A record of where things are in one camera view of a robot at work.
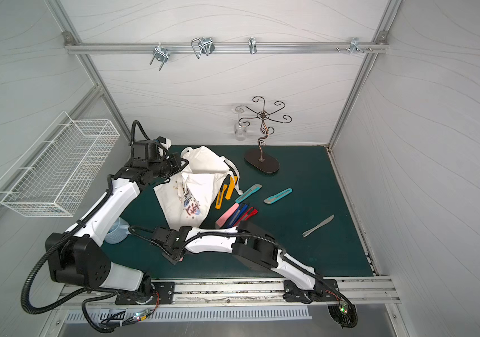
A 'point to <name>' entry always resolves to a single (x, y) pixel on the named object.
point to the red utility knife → (246, 215)
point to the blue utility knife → (238, 213)
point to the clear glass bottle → (240, 128)
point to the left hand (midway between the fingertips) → (189, 161)
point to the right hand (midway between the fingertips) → (172, 250)
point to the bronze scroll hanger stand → (268, 165)
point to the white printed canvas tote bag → (185, 199)
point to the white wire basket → (55, 175)
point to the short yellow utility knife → (220, 196)
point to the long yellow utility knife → (233, 180)
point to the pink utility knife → (220, 222)
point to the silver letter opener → (319, 225)
